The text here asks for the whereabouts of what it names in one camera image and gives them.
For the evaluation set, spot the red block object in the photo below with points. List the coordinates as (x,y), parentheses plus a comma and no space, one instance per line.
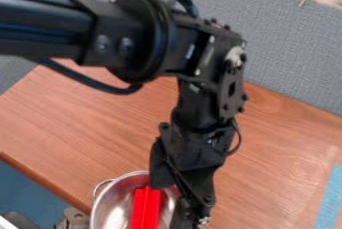
(146,208)

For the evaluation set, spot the metal pot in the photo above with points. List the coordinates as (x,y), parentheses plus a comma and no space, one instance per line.
(114,198)

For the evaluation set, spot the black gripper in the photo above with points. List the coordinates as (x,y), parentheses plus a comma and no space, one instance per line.
(185,159)

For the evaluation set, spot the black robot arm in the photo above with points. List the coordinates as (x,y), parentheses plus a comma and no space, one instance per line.
(117,44)

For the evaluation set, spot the grey object under table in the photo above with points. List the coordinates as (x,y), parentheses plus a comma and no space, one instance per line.
(74,219)

